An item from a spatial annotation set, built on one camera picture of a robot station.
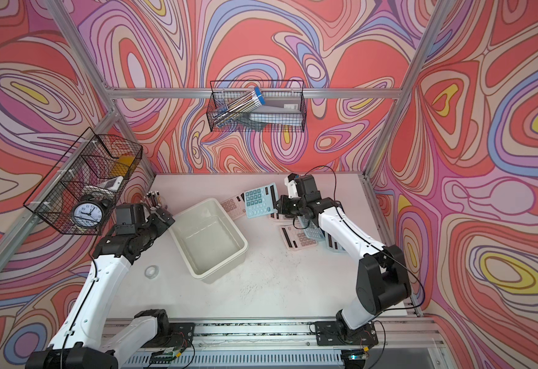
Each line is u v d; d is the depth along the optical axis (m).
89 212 0.68
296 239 0.94
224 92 0.88
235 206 1.05
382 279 0.44
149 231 0.64
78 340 0.38
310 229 0.93
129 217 0.57
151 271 0.86
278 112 0.88
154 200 0.92
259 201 0.88
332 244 0.92
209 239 0.98
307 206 0.64
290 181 0.78
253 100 0.78
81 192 0.73
